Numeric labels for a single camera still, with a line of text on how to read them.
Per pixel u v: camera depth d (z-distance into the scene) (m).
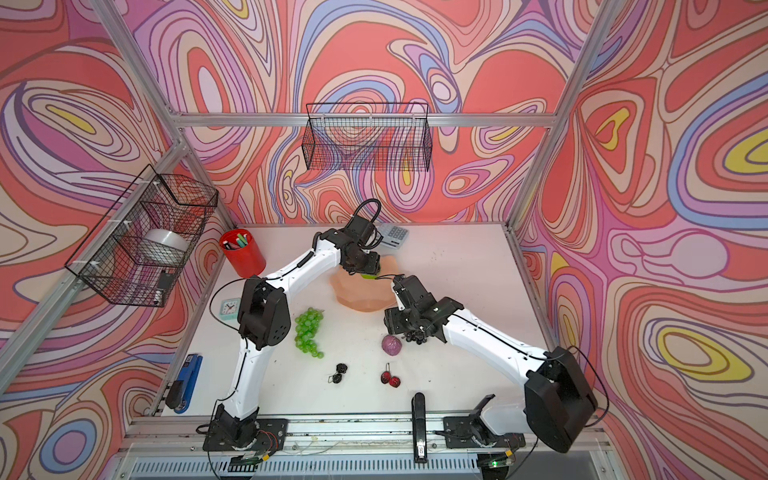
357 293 1.01
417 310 0.62
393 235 1.15
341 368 0.83
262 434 0.73
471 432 0.66
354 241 0.74
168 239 0.73
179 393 0.77
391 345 0.84
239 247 1.01
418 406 0.73
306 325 0.85
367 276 0.94
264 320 0.56
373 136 0.96
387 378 0.81
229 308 0.94
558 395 0.40
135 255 0.74
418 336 0.86
